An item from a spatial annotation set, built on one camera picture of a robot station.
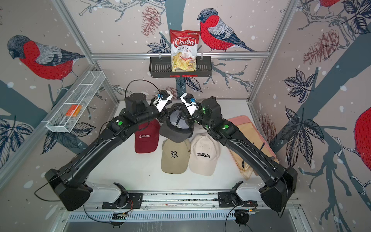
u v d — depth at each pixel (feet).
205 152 2.74
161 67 3.11
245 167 2.74
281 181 1.26
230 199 2.16
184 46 2.78
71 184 1.28
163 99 1.79
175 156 2.75
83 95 2.72
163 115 1.90
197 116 1.88
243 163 2.75
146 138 3.02
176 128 2.66
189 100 1.76
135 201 2.40
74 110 2.26
